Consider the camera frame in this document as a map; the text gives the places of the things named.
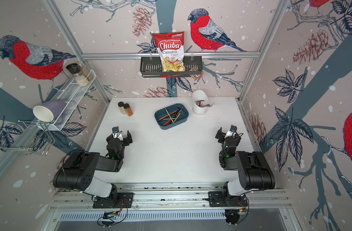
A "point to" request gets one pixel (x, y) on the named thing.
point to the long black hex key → (178, 112)
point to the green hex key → (169, 114)
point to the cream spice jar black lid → (120, 104)
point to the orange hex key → (170, 113)
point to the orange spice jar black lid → (126, 105)
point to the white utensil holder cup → (199, 95)
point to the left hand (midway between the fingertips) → (122, 129)
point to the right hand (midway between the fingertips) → (227, 128)
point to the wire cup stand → (40, 135)
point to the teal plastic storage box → (171, 116)
